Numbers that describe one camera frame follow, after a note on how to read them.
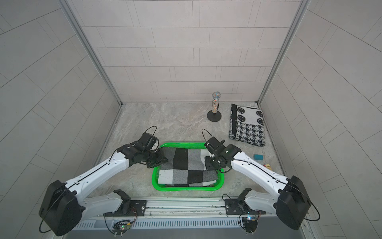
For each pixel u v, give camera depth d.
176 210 0.71
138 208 0.71
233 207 0.71
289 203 0.38
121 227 0.65
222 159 0.54
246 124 0.99
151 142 0.63
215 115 1.08
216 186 0.73
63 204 0.38
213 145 0.61
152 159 0.67
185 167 0.76
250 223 0.69
